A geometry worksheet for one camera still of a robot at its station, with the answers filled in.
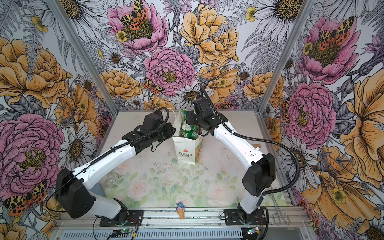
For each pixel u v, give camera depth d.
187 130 0.83
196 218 0.76
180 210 0.74
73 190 0.40
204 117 0.60
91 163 0.46
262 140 0.46
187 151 0.81
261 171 0.44
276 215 0.76
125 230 0.71
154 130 0.58
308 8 0.72
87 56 0.90
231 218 0.74
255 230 0.72
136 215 0.75
